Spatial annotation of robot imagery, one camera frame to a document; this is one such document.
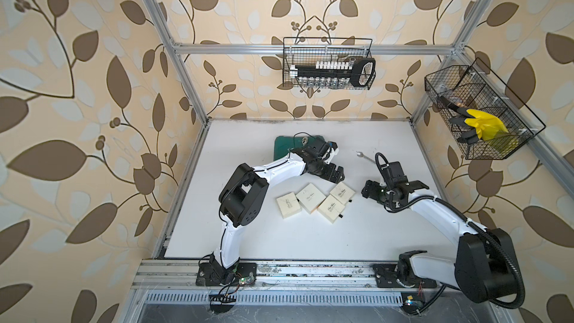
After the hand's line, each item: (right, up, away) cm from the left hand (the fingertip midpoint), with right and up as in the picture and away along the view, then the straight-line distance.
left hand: (332, 170), depth 90 cm
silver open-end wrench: (+17, +5, +16) cm, 24 cm away
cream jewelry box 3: (-1, -14, -3) cm, 15 cm away
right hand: (+15, -10, -1) cm, 18 cm away
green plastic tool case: (-21, +11, +16) cm, 29 cm away
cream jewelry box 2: (-9, -11, -1) cm, 15 cm away
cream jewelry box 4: (+4, -9, +2) cm, 10 cm away
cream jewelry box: (-18, -13, -3) cm, 22 cm away
